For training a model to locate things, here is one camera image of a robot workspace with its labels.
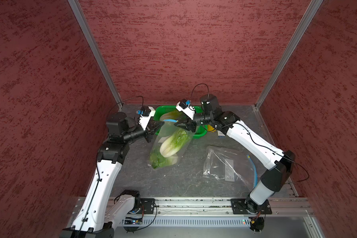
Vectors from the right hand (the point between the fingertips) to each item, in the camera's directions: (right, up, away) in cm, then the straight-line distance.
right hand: (176, 124), depth 70 cm
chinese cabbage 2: (-10, -19, +4) cm, 21 cm away
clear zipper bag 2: (+33, -26, +20) cm, 47 cm away
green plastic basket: (+11, -3, -2) cm, 12 cm away
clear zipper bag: (-4, -2, -3) cm, 6 cm away
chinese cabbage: (-2, -10, +3) cm, 11 cm away
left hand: (-7, 0, -5) cm, 8 cm away
